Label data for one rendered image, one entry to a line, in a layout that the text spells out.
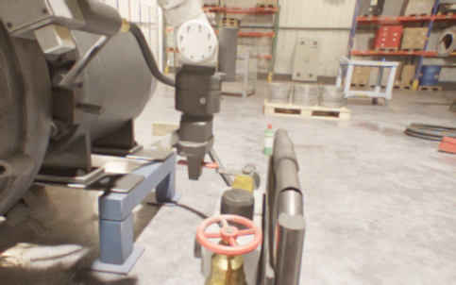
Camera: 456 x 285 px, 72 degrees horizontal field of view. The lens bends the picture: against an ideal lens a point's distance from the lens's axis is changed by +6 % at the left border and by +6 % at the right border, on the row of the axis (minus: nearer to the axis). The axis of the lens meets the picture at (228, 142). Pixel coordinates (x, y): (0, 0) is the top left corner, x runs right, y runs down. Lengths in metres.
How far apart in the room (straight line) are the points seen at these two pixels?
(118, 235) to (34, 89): 0.56
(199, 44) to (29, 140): 0.39
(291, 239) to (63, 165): 1.02
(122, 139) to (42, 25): 0.87
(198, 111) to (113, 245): 0.69
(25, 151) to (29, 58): 0.18
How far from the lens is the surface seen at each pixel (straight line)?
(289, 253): 0.28
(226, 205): 0.41
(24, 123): 0.72
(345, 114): 4.57
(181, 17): 0.62
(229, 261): 0.35
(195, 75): 0.54
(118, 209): 1.04
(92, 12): 0.77
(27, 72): 0.70
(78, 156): 1.16
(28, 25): 0.67
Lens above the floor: 0.68
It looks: 15 degrees down
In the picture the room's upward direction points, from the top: 3 degrees clockwise
